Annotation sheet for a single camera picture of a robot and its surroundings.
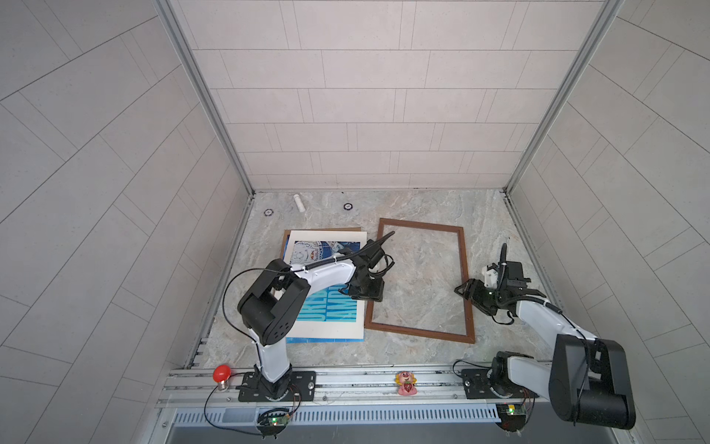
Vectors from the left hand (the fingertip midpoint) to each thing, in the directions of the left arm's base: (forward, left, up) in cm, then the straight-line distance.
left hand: (385, 296), depth 87 cm
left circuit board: (-32, +28, +4) cm, 42 cm away
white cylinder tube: (+39, +34, 0) cm, 52 cm away
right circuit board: (-30, -31, 0) cm, 43 cm away
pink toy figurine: (-24, -5, +3) cm, 24 cm away
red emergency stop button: (-22, +43, +3) cm, 49 cm away
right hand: (+1, -25, 0) cm, 25 cm away
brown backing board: (+25, +36, 0) cm, 44 cm away
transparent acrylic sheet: (+3, -11, -1) cm, 12 cm away
